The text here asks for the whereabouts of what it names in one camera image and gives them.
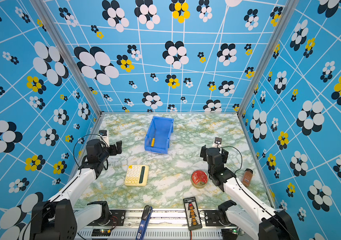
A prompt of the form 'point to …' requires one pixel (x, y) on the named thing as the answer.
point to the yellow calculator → (137, 175)
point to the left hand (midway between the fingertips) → (114, 141)
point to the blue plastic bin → (157, 138)
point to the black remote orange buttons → (193, 216)
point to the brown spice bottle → (247, 178)
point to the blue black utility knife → (144, 222)
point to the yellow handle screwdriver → (153, 142)
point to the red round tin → (199, 179)
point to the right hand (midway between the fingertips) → (214, 147)
